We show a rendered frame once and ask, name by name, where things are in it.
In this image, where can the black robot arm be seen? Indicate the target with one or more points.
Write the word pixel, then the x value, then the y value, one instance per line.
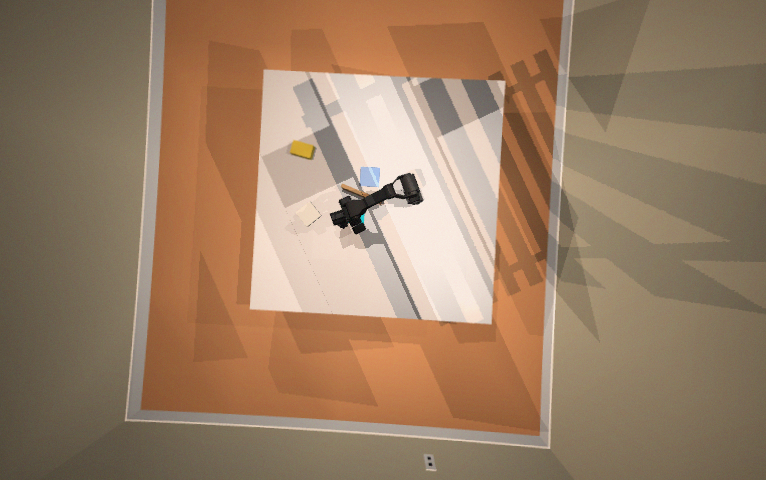
pixel 353 209

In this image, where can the yellow rectangular block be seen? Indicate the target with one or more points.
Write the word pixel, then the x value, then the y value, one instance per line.
pixel 302 150

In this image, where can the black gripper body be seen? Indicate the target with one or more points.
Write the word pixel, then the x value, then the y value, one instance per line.
pixel 358 227

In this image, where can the wooden plank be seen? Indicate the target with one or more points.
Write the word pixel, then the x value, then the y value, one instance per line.
pixel 354 191

